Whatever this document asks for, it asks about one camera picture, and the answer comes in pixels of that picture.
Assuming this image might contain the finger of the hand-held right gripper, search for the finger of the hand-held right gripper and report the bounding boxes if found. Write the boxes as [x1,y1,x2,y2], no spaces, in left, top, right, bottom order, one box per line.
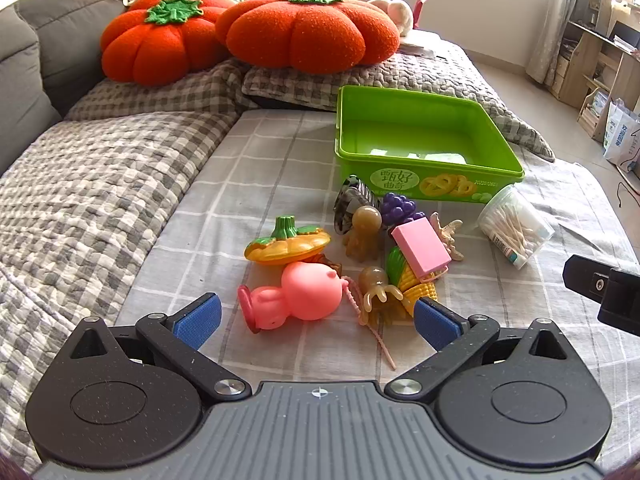
[562,255,640,337]

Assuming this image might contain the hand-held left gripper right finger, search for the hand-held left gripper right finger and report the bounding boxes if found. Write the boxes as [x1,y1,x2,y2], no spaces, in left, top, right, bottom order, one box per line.
[384,296,576,405]

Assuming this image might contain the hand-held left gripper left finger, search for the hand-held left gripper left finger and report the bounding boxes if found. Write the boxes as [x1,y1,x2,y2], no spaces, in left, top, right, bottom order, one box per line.
[67,294,252,405]

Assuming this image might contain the pink braided string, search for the pink braided string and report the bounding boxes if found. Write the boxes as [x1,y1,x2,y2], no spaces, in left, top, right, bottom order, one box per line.
[342,277,398,371]

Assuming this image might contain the yellow toy corn green husk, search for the yellow toy corn green husk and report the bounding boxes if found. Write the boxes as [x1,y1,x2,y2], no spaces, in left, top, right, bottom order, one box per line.
[385,246,418,288]

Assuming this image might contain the clear cotton swab jar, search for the clear cotton swab jar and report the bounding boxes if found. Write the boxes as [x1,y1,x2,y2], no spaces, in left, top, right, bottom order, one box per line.
[476,184,556,270]

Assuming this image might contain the pink toy pig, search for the pink toy pig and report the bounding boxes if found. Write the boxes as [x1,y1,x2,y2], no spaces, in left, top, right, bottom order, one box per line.
[237,261,346,333]

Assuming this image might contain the orange toy pumpkin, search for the orange toy pumpkin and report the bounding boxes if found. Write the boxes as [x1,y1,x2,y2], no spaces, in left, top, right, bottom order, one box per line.
[244,215,332,266]

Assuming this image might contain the green plastic box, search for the green plastic box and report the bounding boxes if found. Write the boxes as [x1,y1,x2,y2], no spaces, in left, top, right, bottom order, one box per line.
[334,85,525,205]

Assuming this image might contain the amber toy octopus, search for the amber toy octopus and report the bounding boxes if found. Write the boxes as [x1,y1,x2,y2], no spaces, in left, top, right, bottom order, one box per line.
[342,206,383,263]
[357,266,416,328]

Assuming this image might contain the pink rectangular block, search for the pink rectangular block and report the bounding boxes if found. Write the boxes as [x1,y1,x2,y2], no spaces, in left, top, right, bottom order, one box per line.
[391,217,452,278]

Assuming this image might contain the beige starfish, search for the beige starfish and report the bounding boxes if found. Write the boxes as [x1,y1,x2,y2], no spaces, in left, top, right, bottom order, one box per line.
[430,211,466,262]

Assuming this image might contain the purple toy grapes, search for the purple toy grapes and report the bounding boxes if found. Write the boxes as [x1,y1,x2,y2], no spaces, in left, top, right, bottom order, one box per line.
[380,192,427,231]

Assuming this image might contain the striped zebra toy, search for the striped zebra toy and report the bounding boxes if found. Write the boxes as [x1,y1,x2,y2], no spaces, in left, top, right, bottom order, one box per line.
[334,174,383,235]

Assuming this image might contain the white paper bag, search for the white paper bag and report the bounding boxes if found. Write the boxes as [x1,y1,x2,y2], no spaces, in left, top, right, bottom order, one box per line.
[602,99,640,171]

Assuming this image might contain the grey grid bed sheet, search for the grey grid bed sheet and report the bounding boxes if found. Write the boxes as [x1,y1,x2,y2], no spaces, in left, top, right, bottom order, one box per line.
[115,107,640,461]

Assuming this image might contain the grey checked sofa cover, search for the grey checked sofa cover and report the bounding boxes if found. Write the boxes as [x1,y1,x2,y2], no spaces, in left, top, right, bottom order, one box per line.
[0,57,261,461]

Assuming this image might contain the wooden desk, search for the wooden desk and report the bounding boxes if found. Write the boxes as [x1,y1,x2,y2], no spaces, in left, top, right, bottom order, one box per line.
[550,0,640,143]

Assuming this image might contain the grey checked quilted blanket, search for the grey checked quilted blanket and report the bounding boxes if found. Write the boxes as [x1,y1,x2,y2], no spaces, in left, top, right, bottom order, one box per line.
[242,35,556,162]

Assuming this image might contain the grey window curtain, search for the grey window curtain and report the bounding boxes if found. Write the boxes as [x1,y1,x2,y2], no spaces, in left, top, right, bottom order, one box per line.
[525,0,596,86]

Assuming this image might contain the small orange pumpkin cushion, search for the small orange pumpkin cushion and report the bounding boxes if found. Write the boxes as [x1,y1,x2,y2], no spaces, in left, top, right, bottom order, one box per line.
[100,0,238,83]

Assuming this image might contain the white papers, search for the white papers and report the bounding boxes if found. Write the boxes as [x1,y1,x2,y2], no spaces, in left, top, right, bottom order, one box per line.
[397,30,443,57]

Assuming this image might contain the large orange pumpkin cushion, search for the large orange pumpkin cushion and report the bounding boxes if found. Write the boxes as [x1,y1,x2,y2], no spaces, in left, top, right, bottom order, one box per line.
[215,0,402,68]

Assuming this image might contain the white plush toy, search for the white plush toy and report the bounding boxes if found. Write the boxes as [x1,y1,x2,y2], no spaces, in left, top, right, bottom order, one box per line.
[367,0,416,36]

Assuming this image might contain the grey sofa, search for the grey sofa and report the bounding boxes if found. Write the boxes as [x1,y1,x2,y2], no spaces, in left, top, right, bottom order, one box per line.
[0,0,146,176]

